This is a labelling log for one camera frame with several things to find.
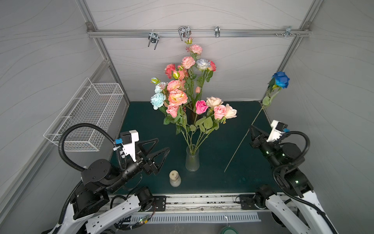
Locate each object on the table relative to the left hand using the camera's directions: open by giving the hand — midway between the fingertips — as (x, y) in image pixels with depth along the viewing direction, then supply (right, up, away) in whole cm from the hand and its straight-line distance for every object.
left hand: (165, 142), depth 50 cm
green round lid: (+25, -38, +8) cm, 46 cm away
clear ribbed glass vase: (+10, -17, +30) cm, 35 cm away
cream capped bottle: (+1, -23, +22) cm, 31 cm away
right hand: (+37, +6, +15) cm, 40 cm away
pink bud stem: (+13, +25, +38) cm, 47 cm away
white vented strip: (-13, -40, +18) cm, 46 cm away
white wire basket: (-42, +15, +26) cm, 52 cm away
